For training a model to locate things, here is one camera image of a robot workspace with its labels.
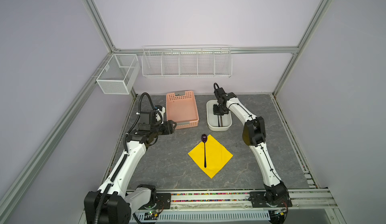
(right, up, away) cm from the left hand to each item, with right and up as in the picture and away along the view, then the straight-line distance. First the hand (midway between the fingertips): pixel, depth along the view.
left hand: (171, 126), depth 80 cm
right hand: (+28, +6, +27) cm, 39 cm away
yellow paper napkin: (+26, -20, +10) cm, 34 cm away
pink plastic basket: (+1, +10, +35) cm, 36 cm away
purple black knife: (+30, 0, +23) cm, 38 cm away
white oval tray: (+24, +1, +25) cm, 35 cm away
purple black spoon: (+18, -9, +14) cm, 25 cm away
